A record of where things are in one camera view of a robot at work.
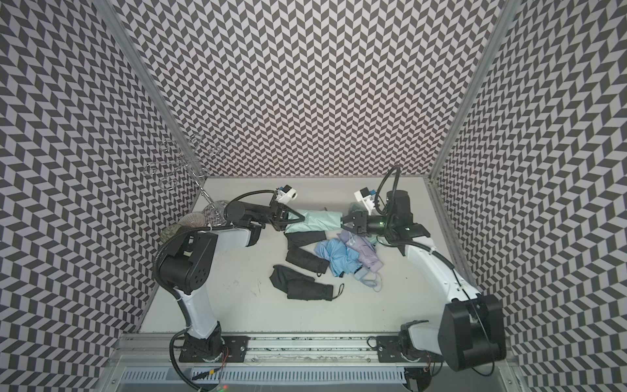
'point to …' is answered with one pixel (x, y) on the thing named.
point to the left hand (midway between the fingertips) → (302, 224)
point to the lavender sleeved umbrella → (367, 256)
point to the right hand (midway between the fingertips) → (338, 229)
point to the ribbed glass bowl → (193, 220)
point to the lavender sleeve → (347, 237)
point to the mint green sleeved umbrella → (371, 238)
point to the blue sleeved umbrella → (341, 259)
